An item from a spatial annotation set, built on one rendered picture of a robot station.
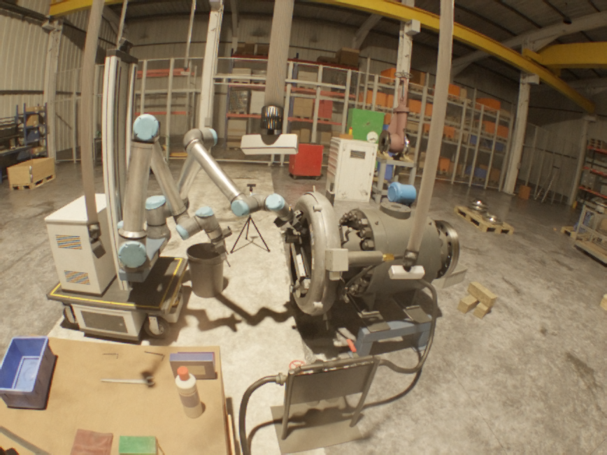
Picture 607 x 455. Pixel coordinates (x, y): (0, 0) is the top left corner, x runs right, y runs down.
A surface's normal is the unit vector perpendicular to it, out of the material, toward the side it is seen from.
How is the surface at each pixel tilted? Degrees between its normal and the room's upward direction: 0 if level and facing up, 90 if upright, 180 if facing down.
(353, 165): 90
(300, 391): 90
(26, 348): 90
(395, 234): 44
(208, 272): 93
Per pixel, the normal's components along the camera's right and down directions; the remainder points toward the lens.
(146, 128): 0.57, 0.22
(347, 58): 0.15, 0.36
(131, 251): 0.51, 0.43
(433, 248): 0.26, -0.11
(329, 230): 0.23, -0.39
